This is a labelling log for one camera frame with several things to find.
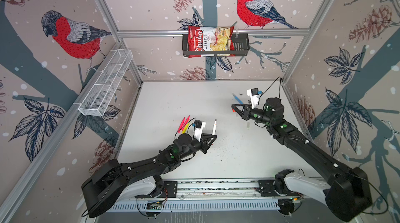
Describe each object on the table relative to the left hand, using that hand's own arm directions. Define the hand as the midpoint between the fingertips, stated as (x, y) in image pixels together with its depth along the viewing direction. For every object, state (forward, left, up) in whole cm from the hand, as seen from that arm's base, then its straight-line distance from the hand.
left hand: (216, 138), depth 73 cm
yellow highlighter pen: (+14, +17, -16) cm, 27 cm away
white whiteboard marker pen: (+4, +1, +2) cm, 4 cm away
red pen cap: (+11, -9, +8) cm, 16 cm away
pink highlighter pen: (+17, +20, -18) cm, 32 cm away
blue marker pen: (+37, -19, -16) cm, 44 cm away
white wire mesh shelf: (+25, +57, +14) cm, 64 cm away
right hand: (+11, -7, +8) cm, 16 cm away
